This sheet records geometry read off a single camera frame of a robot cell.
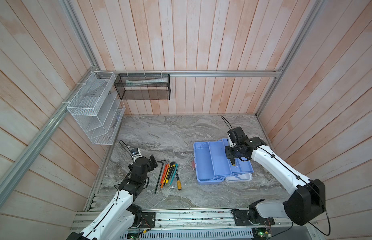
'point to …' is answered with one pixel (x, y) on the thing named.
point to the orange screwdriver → (164, 175)
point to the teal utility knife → (174, 174)
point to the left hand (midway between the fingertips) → (146, 160)
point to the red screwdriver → (163, 174)
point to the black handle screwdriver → (233, 162)
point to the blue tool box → (212, 167)
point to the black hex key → (156, 187)
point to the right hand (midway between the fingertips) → (229, 152)
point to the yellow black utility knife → (172, 165)
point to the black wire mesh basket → (144, 86)
